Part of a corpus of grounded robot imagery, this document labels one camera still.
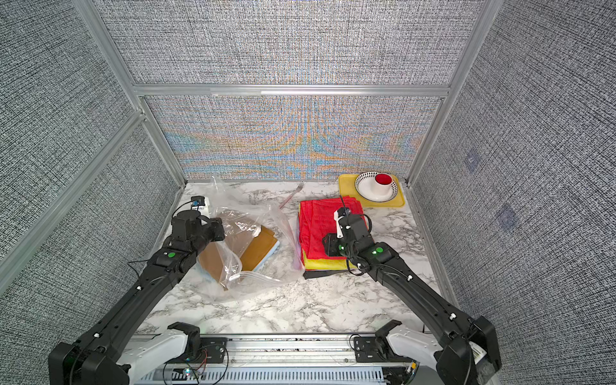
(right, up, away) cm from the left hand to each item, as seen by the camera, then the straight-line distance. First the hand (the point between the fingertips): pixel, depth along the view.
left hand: (224, 216), depth 80 cm
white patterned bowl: (+55, +12, +36) cm, 67 cm away
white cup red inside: (+62, +13, +27) cm, 68 cm away
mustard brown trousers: (+5, -11, +3) cm, 13 cm away
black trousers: (+34, -21, +8) cm, 41 cm away
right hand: (+35, -6, -1) cm, 35 cm away
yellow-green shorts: (+33, -16, +1) cm, 37 cm away
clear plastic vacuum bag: (+19, -20, +13) cm, 30 cm away
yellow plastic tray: (+48, +12, +40) cm, 63 cm away
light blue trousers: (-5, -22, +4) cm, 23 cm away
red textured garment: (+31, -2, +8) cm, 33 cm away
